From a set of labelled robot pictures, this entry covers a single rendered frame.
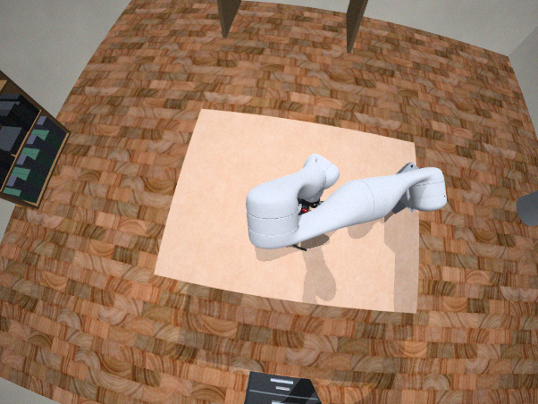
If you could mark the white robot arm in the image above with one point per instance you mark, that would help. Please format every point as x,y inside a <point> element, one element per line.
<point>272,207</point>

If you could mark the black power strip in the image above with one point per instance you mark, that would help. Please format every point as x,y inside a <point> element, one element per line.
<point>301,211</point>

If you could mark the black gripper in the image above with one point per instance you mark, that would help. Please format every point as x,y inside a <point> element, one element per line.
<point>306,204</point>

